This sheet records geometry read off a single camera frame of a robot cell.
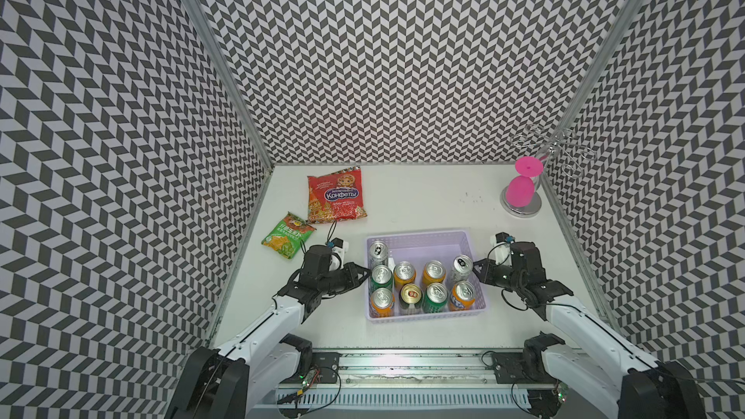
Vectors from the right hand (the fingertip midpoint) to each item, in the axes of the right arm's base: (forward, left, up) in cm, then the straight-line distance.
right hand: (471, 271), depth 85 cm
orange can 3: (-11, +26, +4) cm, 29 cm away
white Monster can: (+1, +28, +9) cm, 29 cm away
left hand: (-2, +30, +2) cm, 30 cm away
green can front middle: (-8, +12, +3) cm, 15 cm away
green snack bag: (+14, +58, -2) cm, 60 cm away
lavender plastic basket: (-2, +15, +3) cm, 16 cm away
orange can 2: (0, +11, +1) cm, 11 cm away
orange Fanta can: (-9, +5, +4) cm, 11 cm away
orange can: (-1, +20, +1) cm, 20 cm away
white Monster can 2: (-2, +5, +7) cm, 9 cm away
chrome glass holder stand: (+44, -41, +9) cm, 61 cm away
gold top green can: (-9, +19, +2) cm, 21 cm away
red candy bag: (+28, +44, 0) cm, 52 cm away
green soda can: (-2, +27, +1) cm, 27 cm away
